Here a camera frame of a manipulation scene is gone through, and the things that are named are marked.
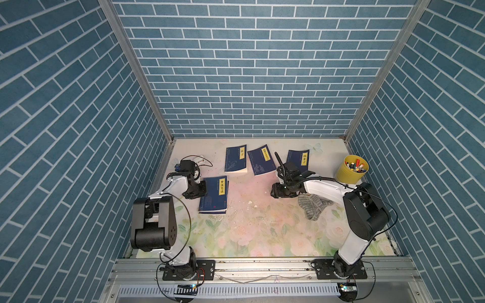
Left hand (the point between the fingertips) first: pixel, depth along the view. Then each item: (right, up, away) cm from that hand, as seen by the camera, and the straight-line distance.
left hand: (208, 191), depth 92 cm
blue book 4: (+4, -4, -1) cm, 6 cm away
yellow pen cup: (+67, +8, -2) cm, 67 cm away
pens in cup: (+74, +12, +2) cm, 75 cm away
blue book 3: (+50, +16, +16) cm, 55 cm away
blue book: (+12, +16, +17) cm, 26 cm away
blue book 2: (+28, +15, +16) cm, 35 cm away
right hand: (+34, -1, 0) cm, 34 cm away
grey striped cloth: (+51, -6, -2) cm, 52 cm away
